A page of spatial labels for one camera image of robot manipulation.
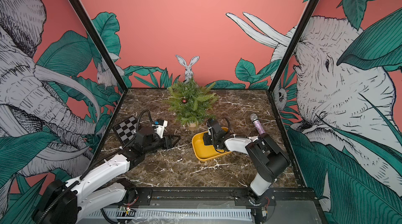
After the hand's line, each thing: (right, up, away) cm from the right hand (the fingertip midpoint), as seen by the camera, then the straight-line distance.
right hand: (203, 135), depth 93 cm
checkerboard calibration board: (-48, +3, +2) cm, 48 cm away
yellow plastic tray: (+2, -8, -9) cm, 12 cm away
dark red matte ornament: (-9, +21, -22) cm, 31 cm away
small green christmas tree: (-5, +20, -23) cm, 31 cm away
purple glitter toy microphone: (+33, +10, +8) cm, 35 cm away
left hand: (-13, +2, -13) cm, 18 cm away
